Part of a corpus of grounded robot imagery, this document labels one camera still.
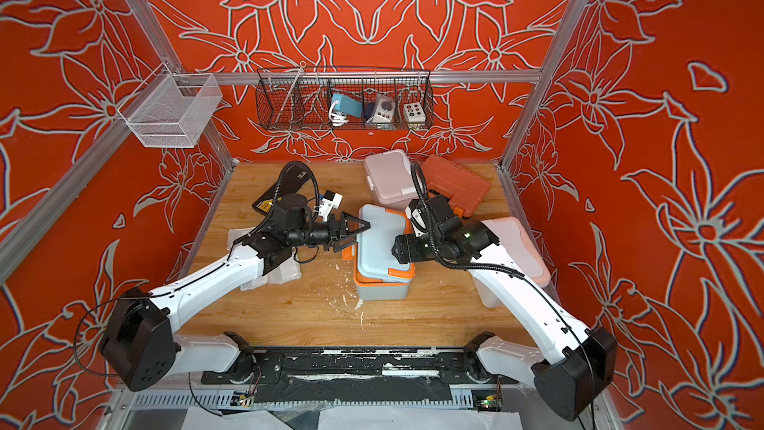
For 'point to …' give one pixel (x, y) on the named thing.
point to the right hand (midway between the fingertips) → (399, 249)
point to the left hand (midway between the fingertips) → (366, 231)
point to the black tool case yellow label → (290, 179)
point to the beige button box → (415, 112)
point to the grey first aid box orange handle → (378, 274)
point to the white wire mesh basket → (171, 109)
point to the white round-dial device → (383, 110)
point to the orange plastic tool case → (464, 189)
